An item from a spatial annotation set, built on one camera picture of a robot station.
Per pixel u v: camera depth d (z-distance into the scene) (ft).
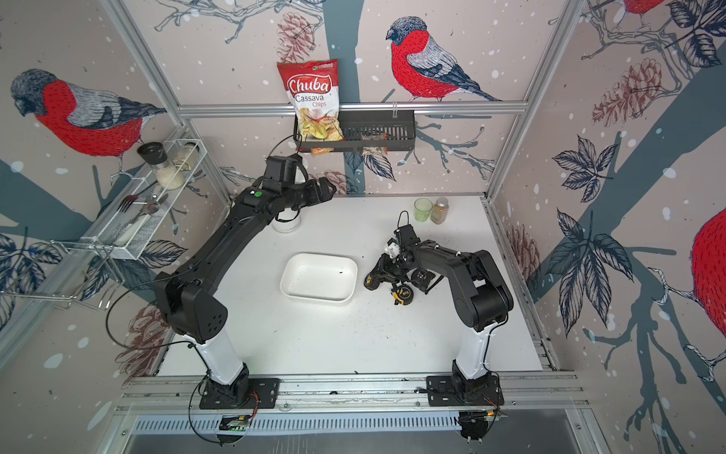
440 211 3.50
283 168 2.05
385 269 2.75
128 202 2.31
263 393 2.41
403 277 2.88
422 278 2.97
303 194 2.32
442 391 2.39
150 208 2.33
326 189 2.44
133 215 2.41
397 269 2.72
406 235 2.63
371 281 2.98
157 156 2.41
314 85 2.67
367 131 3.51
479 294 1.65
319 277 3.21
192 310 1.47
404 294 2.94
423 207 3.64
